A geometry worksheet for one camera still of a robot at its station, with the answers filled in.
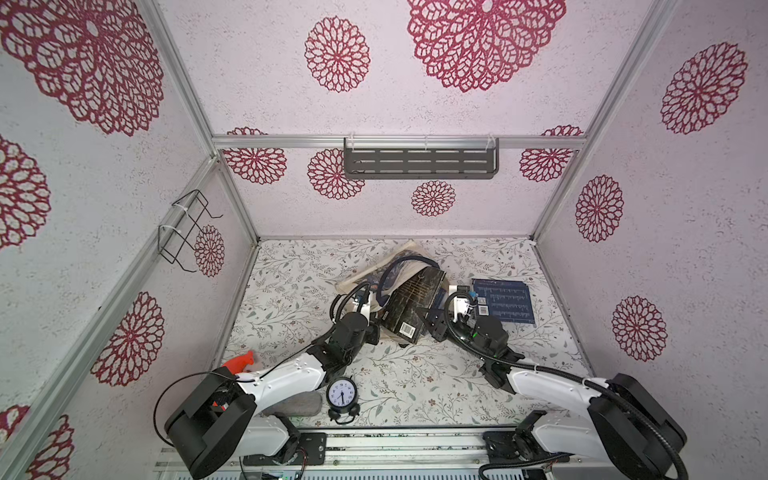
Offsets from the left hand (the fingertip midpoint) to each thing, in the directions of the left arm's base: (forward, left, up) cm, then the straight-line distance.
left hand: (375, 313), depth 86 cm
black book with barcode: (-1, -10, +7) cm, 12 cm away
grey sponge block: (-23, +19, -7) cm, 30 cm away
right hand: (-4, -11, +9) cm, 15 cm away
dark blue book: (+9, -43, -8) cm, 45 cm away
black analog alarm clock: (-21, +9, -8) cm, 24 cm away
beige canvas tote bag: (+10, -2, +3) cm, 11 cm away
